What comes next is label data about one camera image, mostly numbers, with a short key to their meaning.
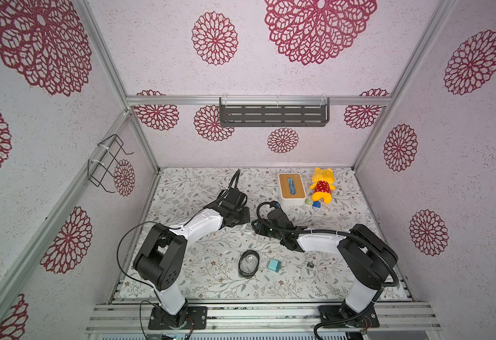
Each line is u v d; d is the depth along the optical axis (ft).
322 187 3.39
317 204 3.48
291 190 3.55
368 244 1.58
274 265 2.76
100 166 2.44
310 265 2.80
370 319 2.39
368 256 1.56
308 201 3.48
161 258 1.52
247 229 3.00
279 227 2.35
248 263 2.87
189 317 2.40
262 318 2.46
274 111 3.16
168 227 1.64
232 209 2.29
